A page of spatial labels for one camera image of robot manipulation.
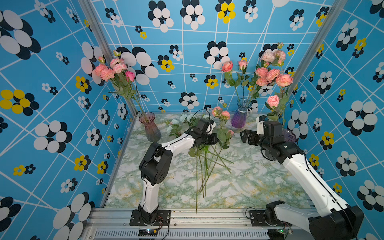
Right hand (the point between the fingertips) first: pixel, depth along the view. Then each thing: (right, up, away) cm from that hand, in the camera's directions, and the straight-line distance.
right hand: (250, 133), depth 78 cm
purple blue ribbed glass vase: (+1, +9, +24) cm, 26 cm away
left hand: (-13, -4, +12) cm, 18 cm away
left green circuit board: (-52, -48, -6) cm, 72 cm away
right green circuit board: (+9, -47, -9) cm, 49 cm away
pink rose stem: (-11, -2, +15) cm, 19 cm away
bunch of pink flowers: (-23, -16, +17) cm, 32 cm away
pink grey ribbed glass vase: (-57, -1, +18) cm, 60 cm away
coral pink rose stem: (-6, +34, +14) cm, 37 cm away
